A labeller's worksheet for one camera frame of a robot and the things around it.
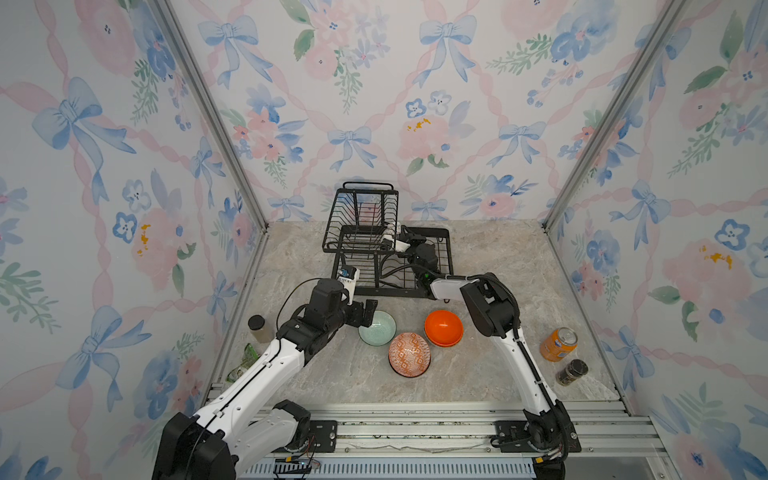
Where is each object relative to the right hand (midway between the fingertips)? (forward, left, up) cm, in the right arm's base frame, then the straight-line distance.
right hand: (407, 222), depth 103 cm
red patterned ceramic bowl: (-42, 0, -11) cm, 44 cm away
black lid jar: (-38, +42, -4) cm, 57 cm away
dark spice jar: (-48, -41, -6) cm, 64 cm away
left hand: (-32, +13, +4) cm, 34 cm away
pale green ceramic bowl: (-35, +8, -12) cm, 37 cm away
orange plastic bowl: (-35, -10, -9) cm, 37 cm away
